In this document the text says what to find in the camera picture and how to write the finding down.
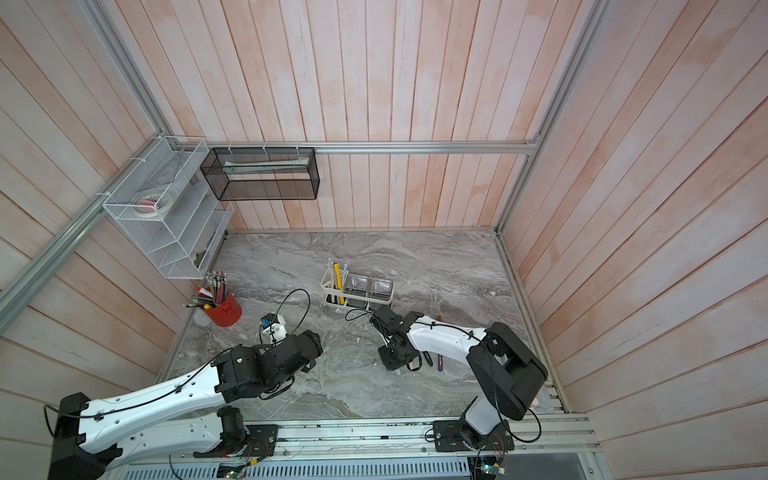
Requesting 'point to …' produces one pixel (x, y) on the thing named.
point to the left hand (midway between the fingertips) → (310, 349)
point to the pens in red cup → (209, 298)
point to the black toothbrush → (428, 358)
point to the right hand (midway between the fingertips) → (393, 359)
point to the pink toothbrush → (345, 275)
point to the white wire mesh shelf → (183, 243)
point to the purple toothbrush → (440, 362)
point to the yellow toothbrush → (339, 281)
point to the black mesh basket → (263, 173)
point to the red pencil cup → (226, 313)
